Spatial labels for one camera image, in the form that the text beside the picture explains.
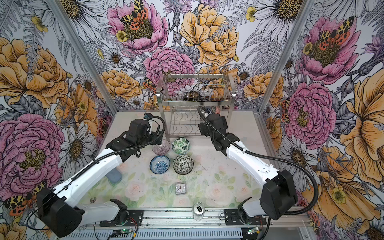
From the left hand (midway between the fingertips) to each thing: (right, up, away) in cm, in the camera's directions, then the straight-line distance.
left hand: (153, 136), depth 80 cm
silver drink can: (+24, -30, -15) cm, 41 cm away
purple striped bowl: (0, -10, +19) cm, 21 cm away
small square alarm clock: (+14, -28, +2) cm, 31 cm away
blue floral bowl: (0, -18, +12) cm, 21 cm away
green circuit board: (-11, -44, -9) cm, 46 cm away
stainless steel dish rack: (+13, +28, +34) cm, 45 cm away
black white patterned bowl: (+15, -17, +10) cm, 25 cm away
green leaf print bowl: (+13, -8, +20) cm, 25 cm away
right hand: (+31, +6, +3) cm, 32 cm away
